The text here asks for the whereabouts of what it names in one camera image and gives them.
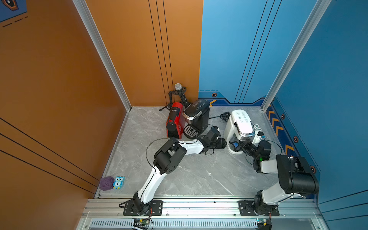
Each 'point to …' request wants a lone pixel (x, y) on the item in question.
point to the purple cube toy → (106, 183)
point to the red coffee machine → (175, 122)
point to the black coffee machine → (197, 113)
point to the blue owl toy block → (119, 182)
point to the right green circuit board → (263, 224)
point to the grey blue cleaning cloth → (234, 145)
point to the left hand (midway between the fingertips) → (225, 142)
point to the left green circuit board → (142, 221)
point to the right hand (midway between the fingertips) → (238, 137)
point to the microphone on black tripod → (180, 90)
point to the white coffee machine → (240, 124)
